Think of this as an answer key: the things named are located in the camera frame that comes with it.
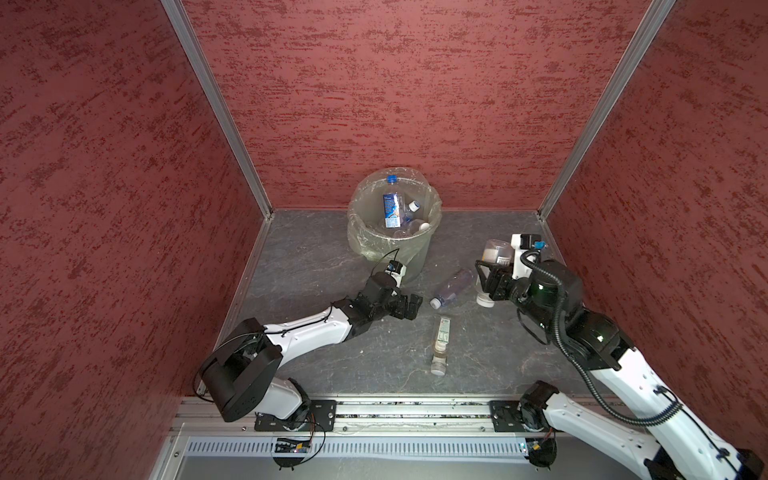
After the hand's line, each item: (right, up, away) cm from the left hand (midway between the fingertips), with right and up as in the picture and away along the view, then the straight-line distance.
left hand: (408, 301), depth 85 cm
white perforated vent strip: (-12, -32, -14) cm, 37 cm away
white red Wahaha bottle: (+3, +22, 0) cm, 22 cm away
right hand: (+16, +11, -19) cm, 27 cm away
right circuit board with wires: (+32, -33, -15) cm, 49 cm away
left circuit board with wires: (-28, -32, -14) cm, 45 cm away
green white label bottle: (+9, -16, -4) cm, 18 cm away
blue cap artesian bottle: (-5, +29, +4) cm, 30 cm away
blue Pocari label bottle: (+2, +29, +10) cm, 30 cm away
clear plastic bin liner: (-11, +19, -7) cm, 23 cm away
